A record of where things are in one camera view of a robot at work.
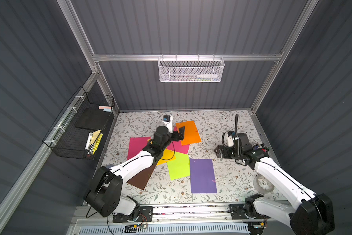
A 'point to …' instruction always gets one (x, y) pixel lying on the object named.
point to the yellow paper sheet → (168, 155)
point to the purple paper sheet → (202, 176)
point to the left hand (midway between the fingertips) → (177, 126)
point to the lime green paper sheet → (180, 167)
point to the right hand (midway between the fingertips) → (223, 151)
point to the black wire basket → (77, 129)
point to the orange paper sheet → (191, 134)
